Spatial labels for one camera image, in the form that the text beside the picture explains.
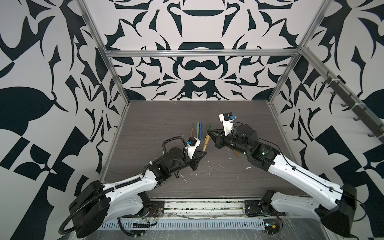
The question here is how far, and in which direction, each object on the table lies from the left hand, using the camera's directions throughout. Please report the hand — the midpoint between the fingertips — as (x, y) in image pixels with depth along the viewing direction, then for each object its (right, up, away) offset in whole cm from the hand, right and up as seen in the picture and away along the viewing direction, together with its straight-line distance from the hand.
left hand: (205, 148), depth 73 cm
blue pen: (-1, +6, +31) cm, 32 cm away
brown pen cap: (+10, +2, -16) cm, 19 cm away
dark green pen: (+5, +9, +32) cm, 33 cm away
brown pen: (-7, +4, +29) cm, 30 cm away
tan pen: (-1, +1, -1) cm, 2 cm away
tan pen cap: (0, +5, -3) cm, 6 cm away
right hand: (+1, +8, -5) cm, 10 cm away
